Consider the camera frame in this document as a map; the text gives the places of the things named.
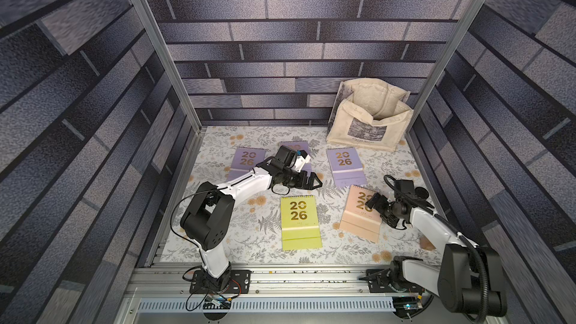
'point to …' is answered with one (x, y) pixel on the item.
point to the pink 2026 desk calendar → (358, 219)
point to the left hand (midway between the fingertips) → (315, 183)
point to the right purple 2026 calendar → (346, 166)
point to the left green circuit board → (216, 302)
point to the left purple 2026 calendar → (244, 160)
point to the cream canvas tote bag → (370, 112)
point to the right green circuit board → (405, 304)
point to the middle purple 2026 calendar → (300, 145)
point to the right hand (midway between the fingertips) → (372, 207)
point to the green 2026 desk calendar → (301, 227)
